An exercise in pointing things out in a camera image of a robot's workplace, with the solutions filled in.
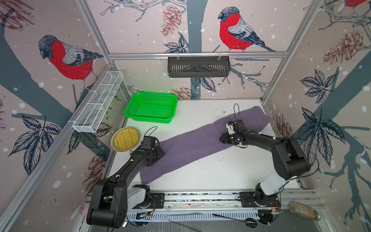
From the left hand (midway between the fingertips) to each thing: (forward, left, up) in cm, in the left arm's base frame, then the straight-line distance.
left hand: (162, 151), depth 89 cm
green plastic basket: (+40, +12, -3) cm, 41 cm away
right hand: (+10, -41, -2) cm, 42 cm away
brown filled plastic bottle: (-29, -69, +3) cm, 75 cm away
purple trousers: (+7, -15, -6) cm, 18 cm away
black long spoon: (-35, -46, -1) cm, 58 cm away
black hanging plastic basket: (+54, -24, +26) cm, 65 cm away
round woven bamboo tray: (+10, +28, -3) cm, 30 cm away
